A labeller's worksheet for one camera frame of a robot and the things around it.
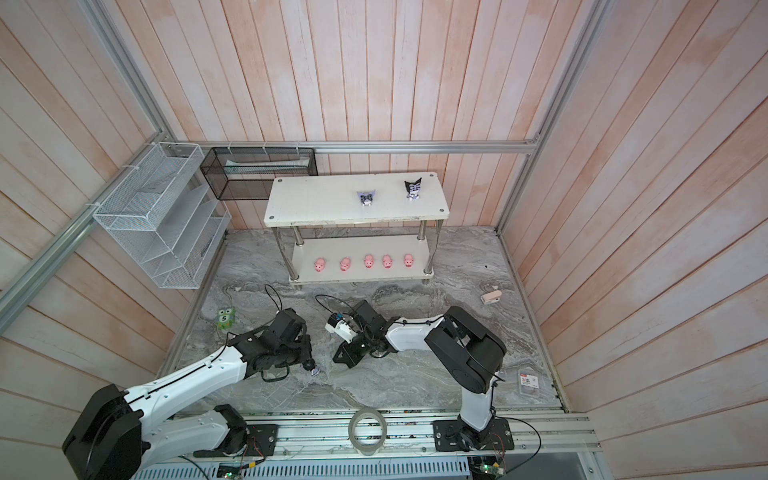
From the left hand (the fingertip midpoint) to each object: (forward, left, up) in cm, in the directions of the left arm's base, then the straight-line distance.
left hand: (310, 353), depth 84 cm
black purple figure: (-5, -2, +1) cm, 6 cm away
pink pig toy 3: (+31, -16, +4) cm, 35 cm away
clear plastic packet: (-7, -61, -1) cm, 62 cm away
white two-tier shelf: (+55, -11, -5) cm, 56 cm away
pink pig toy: (+29, +1, +4) cm, 29 cm away
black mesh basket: (+58, +28, +21) cm, 67 cm away
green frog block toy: (+12, +29, -2) cm, 31 cm away
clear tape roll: (-23, -16, -2) cm, 28 cm away
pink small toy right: (+20, -58, -2) cm, 61 cm away
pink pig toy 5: (+31, -30, +4) cm, 43 cm away
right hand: (0, -7, -3) cm, 8 cm away
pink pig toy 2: (+30, -8, +3) cm, 32 cm away
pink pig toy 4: (+31, -23, +4) cm, 39 cm away
